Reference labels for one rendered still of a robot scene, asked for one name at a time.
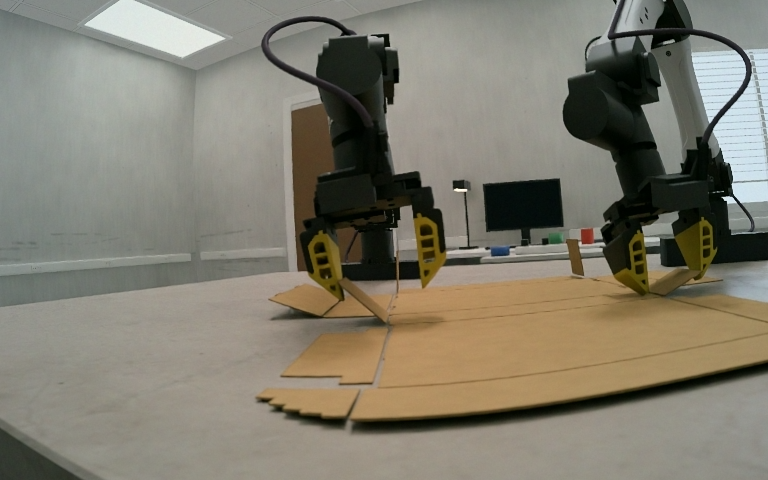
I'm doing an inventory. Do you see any tan cardboard box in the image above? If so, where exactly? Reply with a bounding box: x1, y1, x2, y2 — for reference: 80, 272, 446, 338
268, 250, 768, 421

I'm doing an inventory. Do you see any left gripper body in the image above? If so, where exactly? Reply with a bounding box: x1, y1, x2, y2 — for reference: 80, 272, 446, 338
600, 149, 717, 275

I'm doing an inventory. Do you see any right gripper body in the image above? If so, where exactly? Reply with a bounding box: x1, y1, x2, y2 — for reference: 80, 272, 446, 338
299, 137, 446, 274

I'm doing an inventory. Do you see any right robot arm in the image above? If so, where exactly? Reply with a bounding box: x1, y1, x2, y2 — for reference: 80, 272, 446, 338
315, 33, 400, 270

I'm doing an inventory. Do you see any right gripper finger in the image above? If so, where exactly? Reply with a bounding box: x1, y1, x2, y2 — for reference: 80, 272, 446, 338
307, 230, 345, 302
414, 213, 447, 289

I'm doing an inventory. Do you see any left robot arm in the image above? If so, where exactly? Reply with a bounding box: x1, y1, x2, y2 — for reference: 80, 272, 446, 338
562, 0, 768, 242

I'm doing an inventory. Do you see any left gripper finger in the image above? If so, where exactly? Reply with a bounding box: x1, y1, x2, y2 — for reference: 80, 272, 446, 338
613, 230, 649, 295
674, 217, 717, 281

